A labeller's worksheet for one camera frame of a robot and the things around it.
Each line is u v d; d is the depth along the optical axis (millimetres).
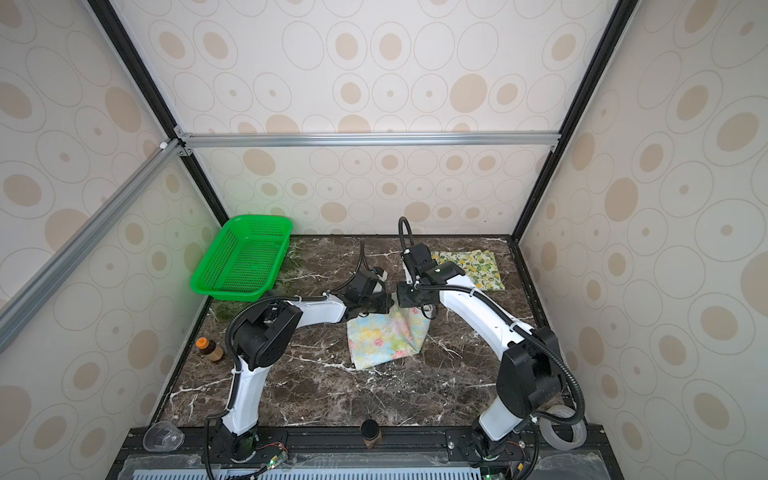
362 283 795
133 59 741
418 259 654
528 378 444
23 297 523
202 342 814
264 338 545
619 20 686
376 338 919
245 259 1136
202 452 722
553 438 724
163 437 744
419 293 599
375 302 875
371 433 673
